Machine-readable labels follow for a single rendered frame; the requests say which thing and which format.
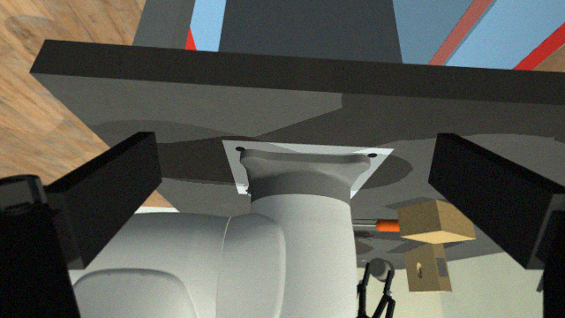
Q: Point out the tan wooden block with round hole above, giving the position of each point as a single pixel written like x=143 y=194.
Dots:
x=434 y=266

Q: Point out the orange-handled screwdriver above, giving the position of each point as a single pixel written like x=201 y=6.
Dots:
x=382 y=225

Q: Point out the tan rectangular box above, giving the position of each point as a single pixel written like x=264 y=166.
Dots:
x=434 y=222

